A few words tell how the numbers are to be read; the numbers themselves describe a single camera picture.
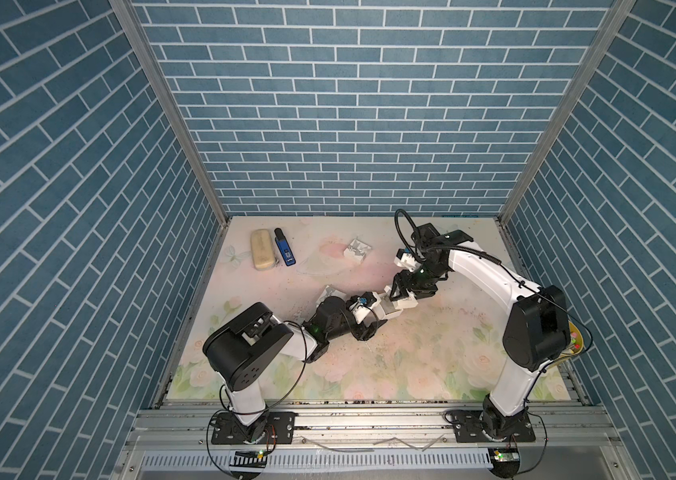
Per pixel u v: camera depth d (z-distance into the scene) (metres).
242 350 0.48
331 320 0.70
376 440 0.73
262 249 1.07
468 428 0.73
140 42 0.74
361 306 0.75
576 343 0.75
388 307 0.84
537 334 0.48
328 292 0.96
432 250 0.65
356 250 1.08
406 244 0.82
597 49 0.76
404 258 0.83
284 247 1.08
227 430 0.73
